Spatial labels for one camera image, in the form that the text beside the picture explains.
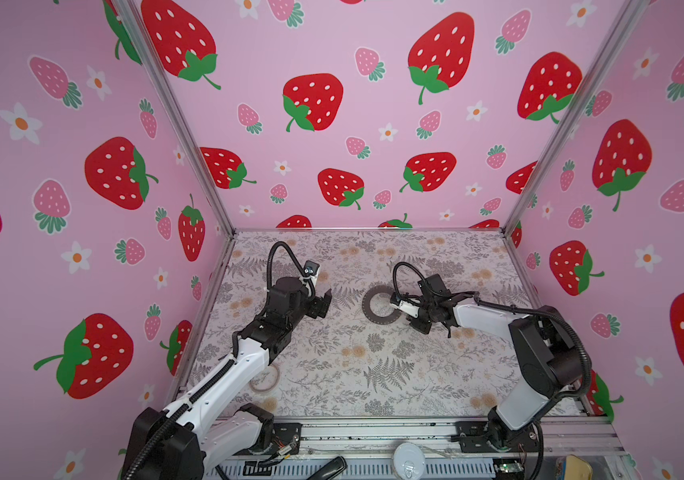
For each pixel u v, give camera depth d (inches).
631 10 26.9
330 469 26.5
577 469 26.1
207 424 17.4
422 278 30.2
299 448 28.7
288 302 23.8
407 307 33.4
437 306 28.8
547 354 18.5
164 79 31.0
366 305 38.6
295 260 25.7
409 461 26.1
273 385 32.2
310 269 27.1
